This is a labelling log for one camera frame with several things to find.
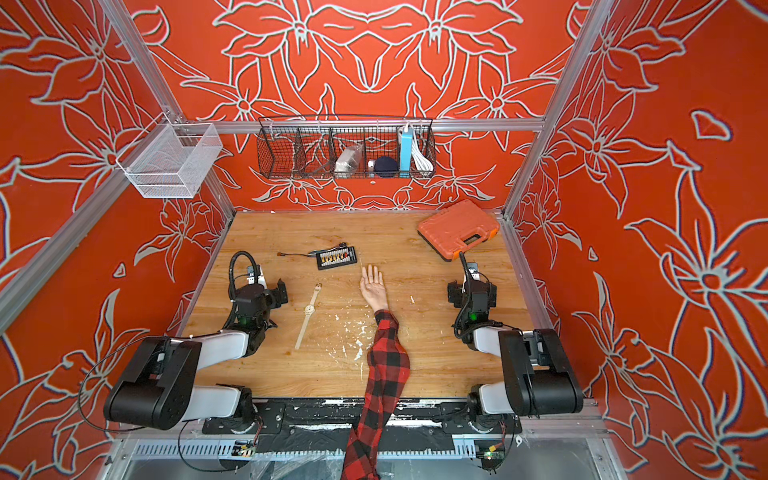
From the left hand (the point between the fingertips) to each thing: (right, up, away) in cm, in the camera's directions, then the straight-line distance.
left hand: (265, 281), depth 91 cm
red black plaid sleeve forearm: (+38, -24, -14) cm, 47 cm away
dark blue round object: (+38, +37, +5) cm, 53 cm away
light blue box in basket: (+44, +36, -2) cm, 56 cm away
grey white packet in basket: (+27, +38, +1) cm, 47 cm away
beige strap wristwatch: (+14, -10, +1) cm, 17 cm away
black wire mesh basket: (+11, +45, +9) cm, 47 cm away
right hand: (+64, +1, 0) cm, 64 cm away
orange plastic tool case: (+65, +18, +17) cm, 70 cm away
